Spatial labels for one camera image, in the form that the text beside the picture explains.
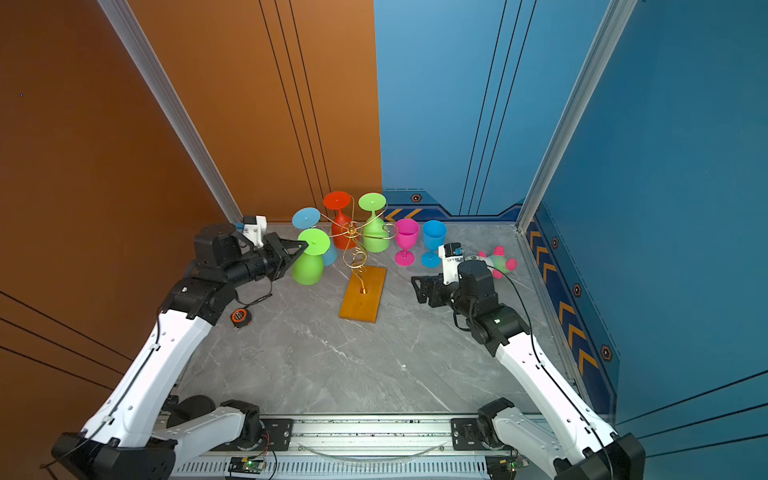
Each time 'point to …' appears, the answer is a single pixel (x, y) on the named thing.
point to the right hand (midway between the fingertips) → (422, 277)
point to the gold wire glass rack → (355, 252)
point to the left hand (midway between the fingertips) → (309, 240)
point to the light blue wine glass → (308, 217)
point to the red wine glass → (345, 233)
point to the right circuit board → (504, 467)
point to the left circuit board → (246, 465)
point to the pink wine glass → (406, 232)
